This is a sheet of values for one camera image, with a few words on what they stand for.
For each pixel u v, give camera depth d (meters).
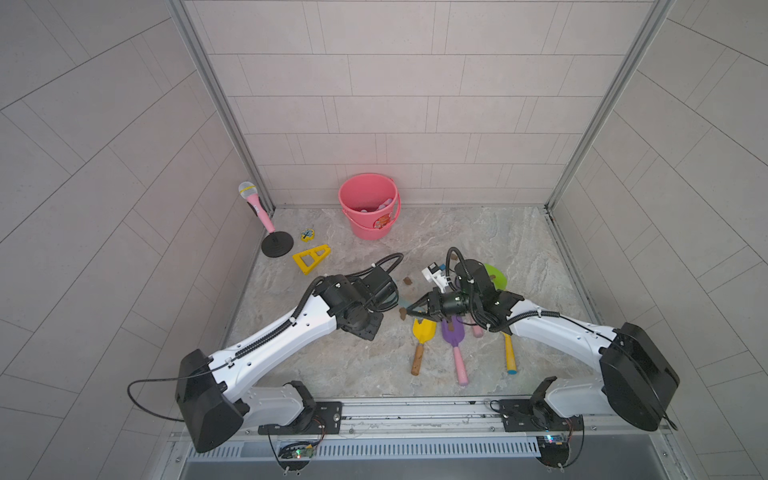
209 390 0.37
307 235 1.06
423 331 0.85
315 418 0.70
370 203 0.98
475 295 0.62
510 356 0.79
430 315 0.67
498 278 0.97
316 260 0.99
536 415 0.64
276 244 1.04
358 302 0.49
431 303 0.69
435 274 0.74
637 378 0.41
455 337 0.84
